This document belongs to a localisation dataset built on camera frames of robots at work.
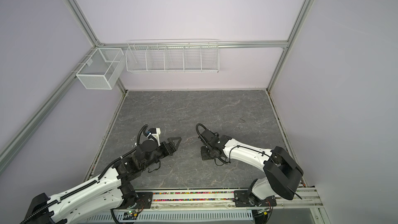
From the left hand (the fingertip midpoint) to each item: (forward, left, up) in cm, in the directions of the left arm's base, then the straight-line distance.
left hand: (177, 144), depth 76 cm
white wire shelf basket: (+53, +3, +15) cm, 55 cm away
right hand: (-2, -14, -12) cm, 18 cm away
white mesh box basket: (+49, +49, +10) cm, 70 cm away
